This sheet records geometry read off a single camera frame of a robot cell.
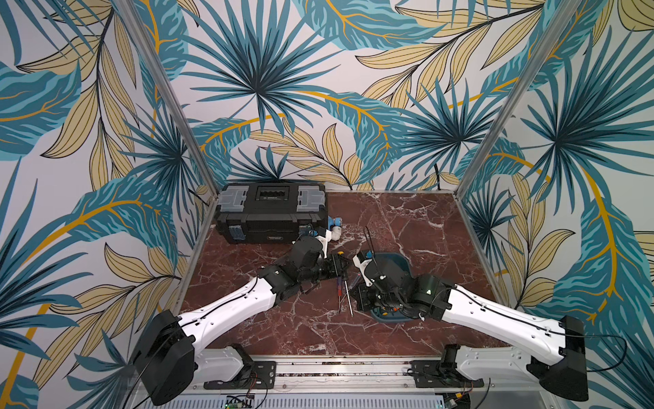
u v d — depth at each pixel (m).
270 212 0.91
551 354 0.40
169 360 0.39
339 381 0.73
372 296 0.61
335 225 1.05
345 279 0.73
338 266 0.71
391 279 0.51
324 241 0.71
